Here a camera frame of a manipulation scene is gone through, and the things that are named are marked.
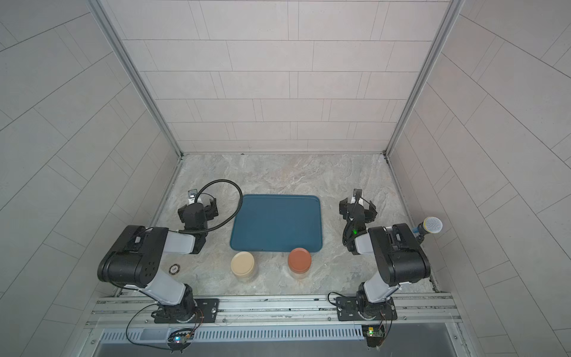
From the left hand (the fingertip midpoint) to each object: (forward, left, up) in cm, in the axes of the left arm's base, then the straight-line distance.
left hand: (203, 198), depth 94 cm
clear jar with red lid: (-27, -41, +2) cm, 49 cm away
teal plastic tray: (-6, -31, -11) cm, 33 cm away
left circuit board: (-48, -6, -2) cm, 48 cm away
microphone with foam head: (-22, -80, +20) cm, 85 cm away
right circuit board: (-46, -64, -4) cm, 79 cm away
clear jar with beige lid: (-29, -22, +5) cm, 37 cm away
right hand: (0, -66, +2) cm, 66 cm away
